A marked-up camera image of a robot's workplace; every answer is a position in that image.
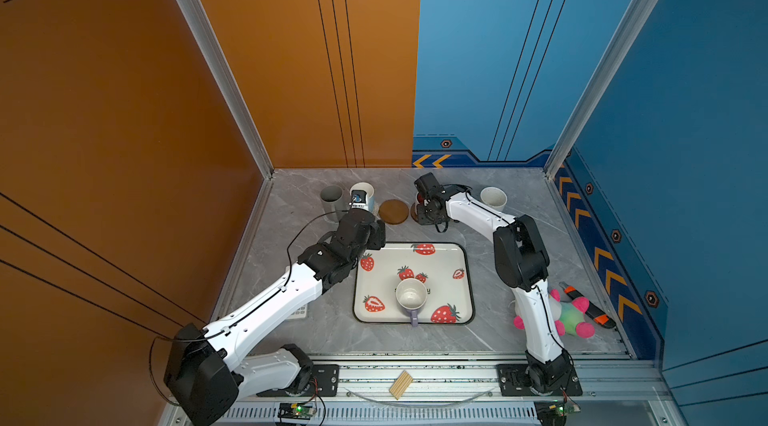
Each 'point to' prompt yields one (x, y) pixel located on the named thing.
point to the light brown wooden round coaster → (393, 211)
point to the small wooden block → (401, 384)
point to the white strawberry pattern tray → (445, 269)
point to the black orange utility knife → (595, 312)
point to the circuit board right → (553, 413)
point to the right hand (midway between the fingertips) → (424, 217)
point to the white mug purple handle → (411, 294)
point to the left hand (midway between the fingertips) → (373, 219)
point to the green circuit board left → (296, 411)
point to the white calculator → (302, 312)
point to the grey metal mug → (333, 203)
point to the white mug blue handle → (362, 196)
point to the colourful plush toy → (568, 316)
